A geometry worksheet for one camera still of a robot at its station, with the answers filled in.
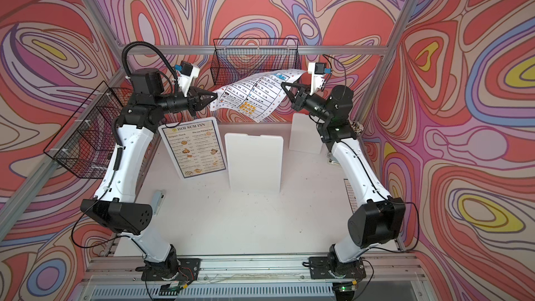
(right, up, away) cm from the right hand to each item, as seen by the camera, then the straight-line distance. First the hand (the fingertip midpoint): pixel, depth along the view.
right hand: (281, 89), depth 66 cm
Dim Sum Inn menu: (-35, -19, +22) cm, 46 cm away
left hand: (-21, -2, 0) cm, 21 cm away
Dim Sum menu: (+33, -41, +26) cm, 59 cm away
